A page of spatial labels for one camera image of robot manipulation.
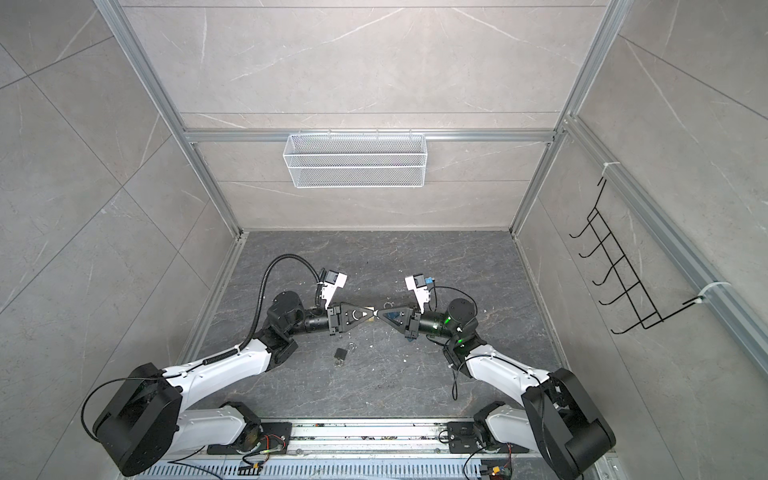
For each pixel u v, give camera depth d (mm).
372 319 689
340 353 877
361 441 746
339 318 639
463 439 728
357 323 677
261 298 615
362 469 700
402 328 673
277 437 730
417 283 673
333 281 673
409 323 661
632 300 624
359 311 685
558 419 414
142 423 408
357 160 1009
